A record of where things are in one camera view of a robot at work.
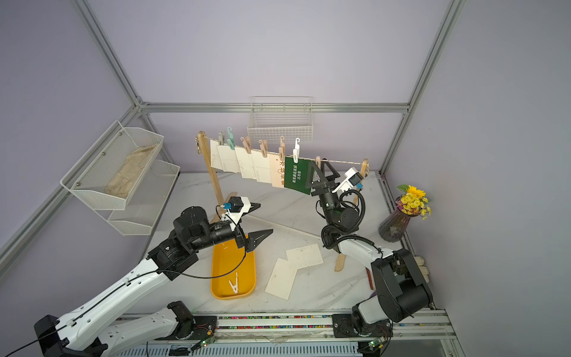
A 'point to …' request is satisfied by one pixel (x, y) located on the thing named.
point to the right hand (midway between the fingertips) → (314, 164)
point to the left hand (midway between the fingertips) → (262, 219)
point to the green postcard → (296, 175)
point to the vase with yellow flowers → (411, 203)
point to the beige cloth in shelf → (121, 182)
